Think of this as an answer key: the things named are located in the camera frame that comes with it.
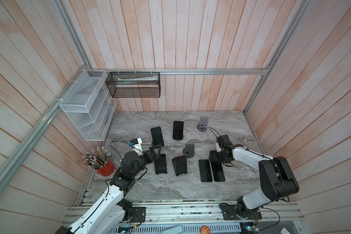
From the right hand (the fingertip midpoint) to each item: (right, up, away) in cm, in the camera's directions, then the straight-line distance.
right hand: (214, 157), depth 95 cm
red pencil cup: (-63, -3, -16) cm, 66 cm away
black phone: (-7, -8, -4) cm, 11 cm away
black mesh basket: (-57, +52, +12) cm, 78 cm away
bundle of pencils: (-71, +2, -13) cm, 72 cm away
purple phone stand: (-5, +20, +12) cm, 24 cm away
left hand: (-36, +8, -17) cm, 40 cm away
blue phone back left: (-38, +14, 0) cm, 41 cm away
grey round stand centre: (-16, +4, +4) cm, 17 cm away
